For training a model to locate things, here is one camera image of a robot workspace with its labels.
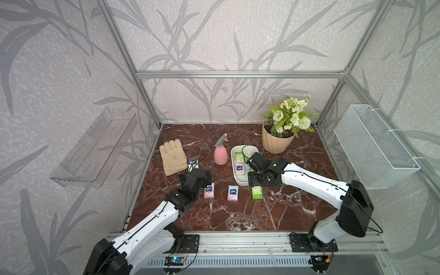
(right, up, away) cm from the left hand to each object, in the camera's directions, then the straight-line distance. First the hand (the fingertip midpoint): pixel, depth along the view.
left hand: (200, 171), depth 83 cm
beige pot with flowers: (+41, +24, +4) cm, 48 cm away
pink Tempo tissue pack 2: (+16, -12, +4) cm, 20 cm away
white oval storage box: (+21, -5, +4) cm, 22 cm away
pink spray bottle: (+9, +6, +14) cm, 18 cm away
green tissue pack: (+29, -12, +4) cm, 31 cm away
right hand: (+27, -4, -1) cm, 27 cm away
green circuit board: (-9, -35, -12) cm, 38 cm away
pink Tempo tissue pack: (+4, -11, +4) cm, 12 cm away
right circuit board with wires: (+54, -37, -11) cm, 66 cm away
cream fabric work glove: (-20, +5, +20) cm, 28 cm away
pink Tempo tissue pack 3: (+20, -1, +13) cm, 24 cm away
